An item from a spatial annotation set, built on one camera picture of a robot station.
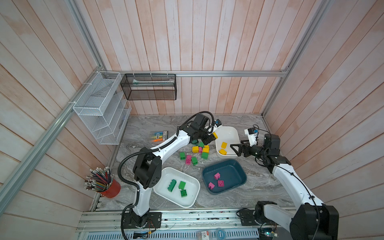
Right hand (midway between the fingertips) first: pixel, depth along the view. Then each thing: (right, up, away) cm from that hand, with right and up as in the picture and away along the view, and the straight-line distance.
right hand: (237, 143), depth 82 cm
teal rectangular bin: (-6, -21, +7) cm, 23 cm away
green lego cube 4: (-24, -13, +11) cm, 29 cm away
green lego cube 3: (-31, -9, +12) cm, 35 cm away
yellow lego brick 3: (-5, -7, +15) cm, 17 cm away
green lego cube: (-31, -24, +2) cm, 40 cm away
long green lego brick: (-37, -24, 0) cm, 44 cm away
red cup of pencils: (-72, -19, -6) cm, 75 cm away
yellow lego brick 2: (-3, -3, +18) cm, 19 cm away
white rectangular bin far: (+2, +4, +22) cm, 23 cm away
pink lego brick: (-9, -23, +2) cm, 25 cm away
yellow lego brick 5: (-16, -6, +16) cm, 23 cm away
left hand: (-14, +3, +4) cm, 14 cm away
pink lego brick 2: (-15, -24, 0) cm, 28 cm away
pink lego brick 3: (-11, -20, +3) cm, 23 cm away
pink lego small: (-20, -6, +16) cm, 26 cm away
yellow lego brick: (-9, +4, +15) cm, 18 cm away
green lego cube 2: (-21, 0, -3) cm, 21 cm away
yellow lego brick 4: (-23, -6, +16) cm, 29 cm away
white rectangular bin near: (-34, -25, +2) cm, 42 cm away
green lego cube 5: (-17, -10, +15) cm, 25 cm away
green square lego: (-30, -27, -3) cm, 41 cm away
